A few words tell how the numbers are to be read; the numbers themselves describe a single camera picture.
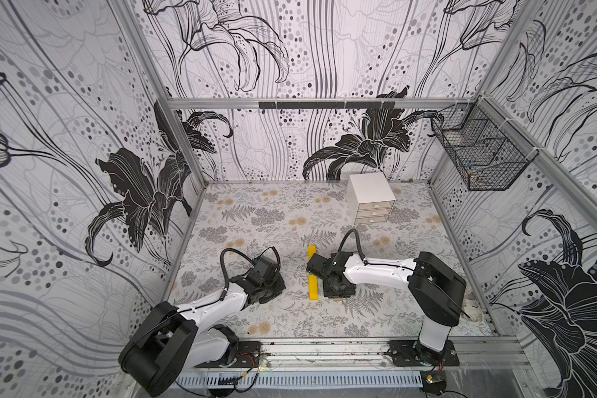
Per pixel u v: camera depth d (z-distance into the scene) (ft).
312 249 3.14
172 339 1.35
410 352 2.36
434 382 2.30
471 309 2.57
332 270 2.06
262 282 2.21
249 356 2.36
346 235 2.59
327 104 2.96
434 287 1.46
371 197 3.15
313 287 2.78
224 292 1.80
